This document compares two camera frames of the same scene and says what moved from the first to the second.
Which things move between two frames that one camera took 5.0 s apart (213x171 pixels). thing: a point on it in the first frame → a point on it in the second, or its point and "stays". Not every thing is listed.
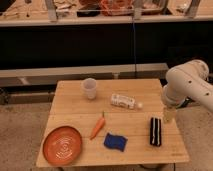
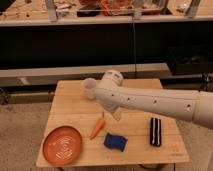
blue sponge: x=115 y=141 stays
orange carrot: x=98 y=127 stays
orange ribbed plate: x=62 y=145 stays
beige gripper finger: x=169 y=115 → x=117 y=113
